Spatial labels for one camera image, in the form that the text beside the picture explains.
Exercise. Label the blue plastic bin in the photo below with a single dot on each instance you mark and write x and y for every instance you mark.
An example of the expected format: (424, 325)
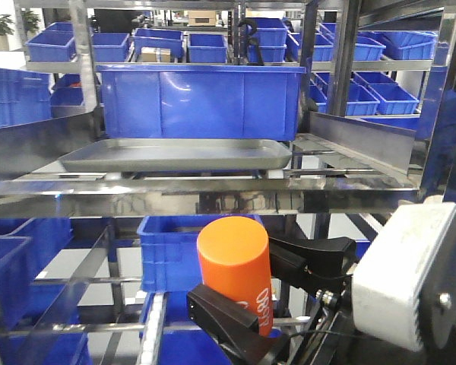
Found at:
(15, 99)
(7, 273)
(395, 122)
(61, 350)

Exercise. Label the orange cylindrical capacitor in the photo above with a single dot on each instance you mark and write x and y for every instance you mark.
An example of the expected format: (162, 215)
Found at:
(232, 258)

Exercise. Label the row of blue bins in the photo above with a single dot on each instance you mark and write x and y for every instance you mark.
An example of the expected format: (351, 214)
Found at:
(110, 47)

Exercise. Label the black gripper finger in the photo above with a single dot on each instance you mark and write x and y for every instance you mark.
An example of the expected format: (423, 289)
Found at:
(235, 334)
(319, 262)

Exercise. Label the steel rack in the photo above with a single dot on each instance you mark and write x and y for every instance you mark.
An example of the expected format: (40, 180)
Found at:
(365, 65)
(213, 190)

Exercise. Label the small cardboard box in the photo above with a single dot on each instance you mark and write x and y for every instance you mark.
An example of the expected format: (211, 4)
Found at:
(156, 55)

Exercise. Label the grey metal tray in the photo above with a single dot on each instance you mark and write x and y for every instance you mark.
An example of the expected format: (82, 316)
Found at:
(175, 154)

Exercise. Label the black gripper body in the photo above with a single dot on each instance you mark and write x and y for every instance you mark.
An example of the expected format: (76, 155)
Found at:
(334, 323)

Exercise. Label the large smooth blue bin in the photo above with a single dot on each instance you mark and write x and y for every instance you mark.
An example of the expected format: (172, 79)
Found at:
(201, 102)

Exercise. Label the potted plant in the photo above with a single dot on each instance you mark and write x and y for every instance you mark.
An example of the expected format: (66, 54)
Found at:
(30, 21)
(0, 26)

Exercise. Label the large cardboard box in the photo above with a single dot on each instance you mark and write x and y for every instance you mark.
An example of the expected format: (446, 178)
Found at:
(201, 18)

